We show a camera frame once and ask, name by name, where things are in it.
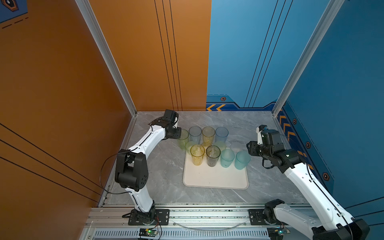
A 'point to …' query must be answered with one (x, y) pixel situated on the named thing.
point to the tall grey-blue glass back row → (195, 133)
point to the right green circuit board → (275, 233)
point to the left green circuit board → (147, 232)
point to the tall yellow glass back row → (208, 136)
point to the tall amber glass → (197, 152)
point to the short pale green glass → (189, 144)
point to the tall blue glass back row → (221, 134)
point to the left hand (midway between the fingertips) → (177, 132)
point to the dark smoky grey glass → (213, 152)
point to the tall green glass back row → (183, 140)
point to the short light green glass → (221, 144)
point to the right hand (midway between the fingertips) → (249, 145)
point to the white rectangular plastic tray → (217, 176)
